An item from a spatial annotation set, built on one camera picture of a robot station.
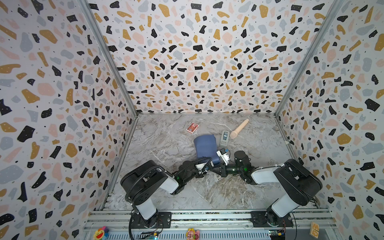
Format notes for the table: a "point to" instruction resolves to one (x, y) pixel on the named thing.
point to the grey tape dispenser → (224, 138)
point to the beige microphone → (233, 134)
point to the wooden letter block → (314, 229)
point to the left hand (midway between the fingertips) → (206, 158)
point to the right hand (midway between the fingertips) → (209, 168)
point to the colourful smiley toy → (101, 234)
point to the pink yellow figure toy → (192, 234)
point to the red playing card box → (192, 127)
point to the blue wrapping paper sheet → (206, 147)
